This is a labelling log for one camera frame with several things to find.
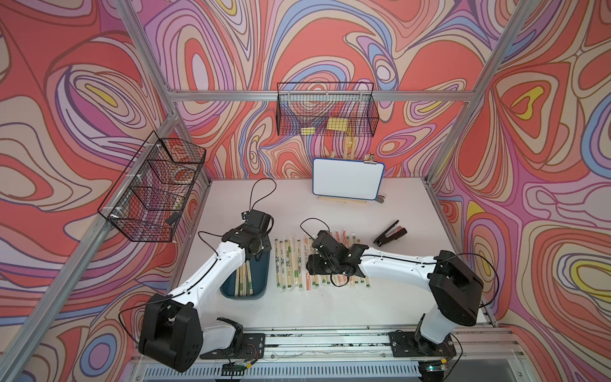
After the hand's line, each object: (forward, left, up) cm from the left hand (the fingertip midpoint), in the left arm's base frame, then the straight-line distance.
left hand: (263, 243), depth 85 cm
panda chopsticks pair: (+4, -8, -10) cm, 14 cm away
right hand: (-8, -18, -6) cm, 21 cm away
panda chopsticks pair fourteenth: (+4, -4, -10) cm, 12 cm away
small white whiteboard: (+28, -33, +6) cm, 43 cm away
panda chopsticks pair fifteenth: (+6, -5, -10) cm, 13 cm away
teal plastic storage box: (-4, +2, -9) cm, 10 cm away
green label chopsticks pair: (-3, -13, -10) cm, 17 cm away
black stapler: (+10, -52, -9) cm, 54 cm away
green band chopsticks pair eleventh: (-2, -10, -11) cm, 15 cm away
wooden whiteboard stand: (+31, -33, +16) cm, 48 cm away
